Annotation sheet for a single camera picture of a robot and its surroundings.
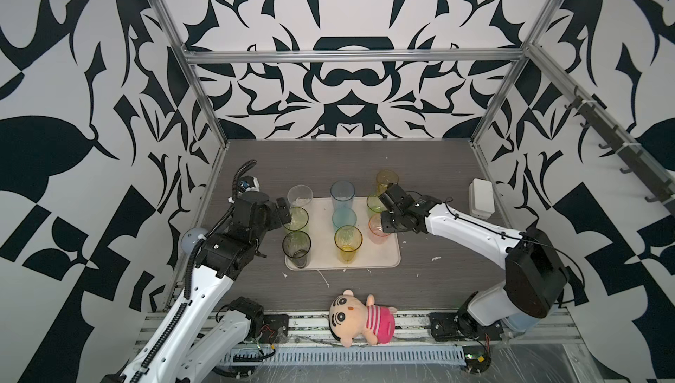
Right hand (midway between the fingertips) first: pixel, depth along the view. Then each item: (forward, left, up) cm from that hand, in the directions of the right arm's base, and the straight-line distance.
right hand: (387, 218), depth 88 cm
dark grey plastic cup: (-7, +30, -4) cm, 31 cm away
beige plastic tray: (-10, +21, -7) cm, 24 cm away
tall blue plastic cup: (+6, +15, +6) cm, 17 cm away
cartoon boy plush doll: (-29, +13, 0) cm, 32 cm away
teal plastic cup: (+2, +14, -3) cm, 15 cm away
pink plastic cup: (-6, +4, +1) cm, 7 cm away
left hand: (-3, +35, +16) cm, 39 cm away
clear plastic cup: (+6, +28, +6) cm, 30 cm away
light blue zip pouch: (-29, -34, -5) cm, 45 cm away
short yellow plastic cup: (+19, -1, -3) cm, 19 cm away
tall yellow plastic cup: (-8, +13, 0) cm, 15 cm away
